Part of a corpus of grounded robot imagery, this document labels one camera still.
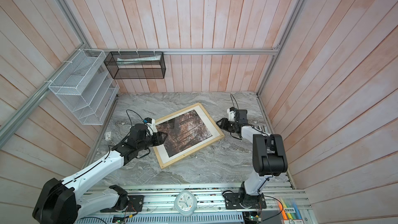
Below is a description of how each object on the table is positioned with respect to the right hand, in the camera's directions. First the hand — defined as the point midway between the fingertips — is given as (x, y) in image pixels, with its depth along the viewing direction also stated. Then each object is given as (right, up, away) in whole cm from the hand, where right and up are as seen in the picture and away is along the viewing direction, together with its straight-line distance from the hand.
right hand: (219, 122), depth 96 cm
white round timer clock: (-20, -36, -25) cm, 48 cm away
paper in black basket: (-58, +37, -7) cm, 69 cm away
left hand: (-32, -7, -14) cm, 36 cm away
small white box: (-70, -9, -1) cm, 71 cm away
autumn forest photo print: (-23, -6, +2) cm, 24 cm away
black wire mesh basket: (-56, +39, +8) cm, 68 cm away
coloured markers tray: (+29, -39, -26) cm, 56 cm away
